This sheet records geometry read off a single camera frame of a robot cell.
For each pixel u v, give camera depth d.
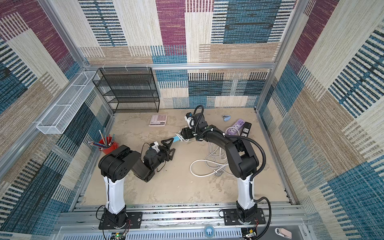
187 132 0.85
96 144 0.86
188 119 0.87
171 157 0.93
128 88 1.08
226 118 1.12
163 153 0.85
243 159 0.53
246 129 1.05
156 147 0.91
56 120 0.71
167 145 0.85
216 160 0.93
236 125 1.08
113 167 0.53
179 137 0.97
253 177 0.54
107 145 0.92
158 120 1.12
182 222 0.73
